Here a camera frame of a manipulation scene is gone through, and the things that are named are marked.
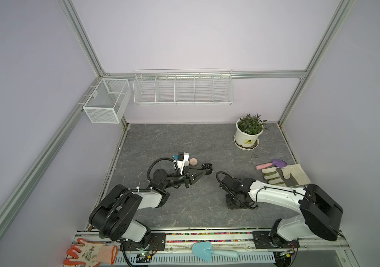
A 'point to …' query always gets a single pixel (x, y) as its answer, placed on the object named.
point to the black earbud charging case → (208, 167)
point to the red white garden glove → (85, 253)
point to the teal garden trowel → (204, 250)
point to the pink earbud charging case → (193, 162)
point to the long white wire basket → (210, 86)
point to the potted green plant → (248, 130)
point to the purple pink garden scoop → (278, 162)
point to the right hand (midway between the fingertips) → (231, 203)
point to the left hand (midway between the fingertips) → (206, 173)
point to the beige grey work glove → (290, 176)
